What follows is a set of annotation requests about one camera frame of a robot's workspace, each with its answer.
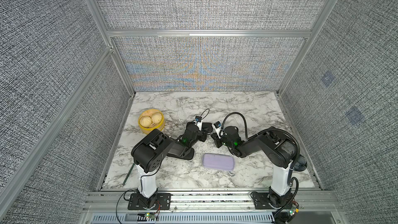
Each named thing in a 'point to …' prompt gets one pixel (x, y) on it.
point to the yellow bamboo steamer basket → (148, 112)
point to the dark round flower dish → (301, 164)
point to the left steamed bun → (145, 121)
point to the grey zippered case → (180, 151)
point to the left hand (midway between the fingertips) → (208, 129)
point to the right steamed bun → (156, 117)
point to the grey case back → (207, 127)
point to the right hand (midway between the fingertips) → (211, 130)
